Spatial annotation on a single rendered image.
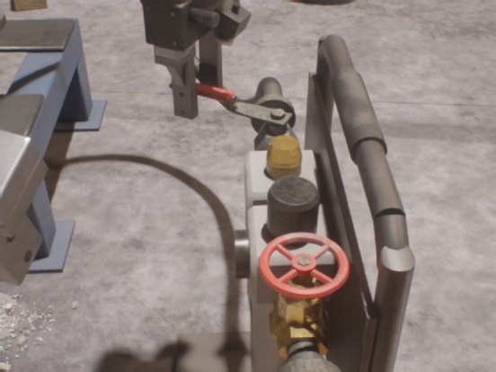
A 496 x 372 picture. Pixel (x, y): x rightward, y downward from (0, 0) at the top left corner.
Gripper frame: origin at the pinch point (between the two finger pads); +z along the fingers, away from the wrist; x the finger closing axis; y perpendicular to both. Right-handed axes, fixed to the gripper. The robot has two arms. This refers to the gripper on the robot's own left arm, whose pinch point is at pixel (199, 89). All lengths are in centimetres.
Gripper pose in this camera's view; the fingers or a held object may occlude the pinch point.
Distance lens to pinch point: 80.0
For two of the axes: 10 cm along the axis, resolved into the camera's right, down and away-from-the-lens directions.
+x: 4.5, -5.5, 7.1
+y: 8.9, 2.7, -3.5
